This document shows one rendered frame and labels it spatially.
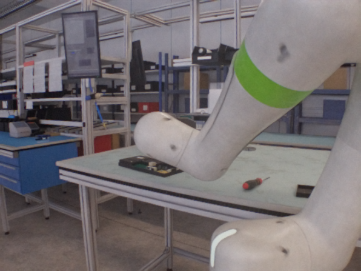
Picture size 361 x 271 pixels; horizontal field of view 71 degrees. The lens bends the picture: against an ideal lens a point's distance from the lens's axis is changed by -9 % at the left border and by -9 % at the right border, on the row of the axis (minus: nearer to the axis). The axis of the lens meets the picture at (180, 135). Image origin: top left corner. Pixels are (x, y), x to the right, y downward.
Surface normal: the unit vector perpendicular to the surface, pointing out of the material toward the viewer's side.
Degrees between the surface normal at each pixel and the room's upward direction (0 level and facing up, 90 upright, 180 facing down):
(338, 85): 90
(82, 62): 101
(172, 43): 90
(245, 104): 127
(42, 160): 90
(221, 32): 90
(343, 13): 111
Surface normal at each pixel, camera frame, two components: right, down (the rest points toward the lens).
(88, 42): -0.11, 0.32
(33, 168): 0.85, 0.07
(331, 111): -0.52, 0.11
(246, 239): -0.09, -0.92
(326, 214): -0.79, 0.15
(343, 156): -0.93, 0.11
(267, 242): 0.14, -0.90
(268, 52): -0.80, 0.47
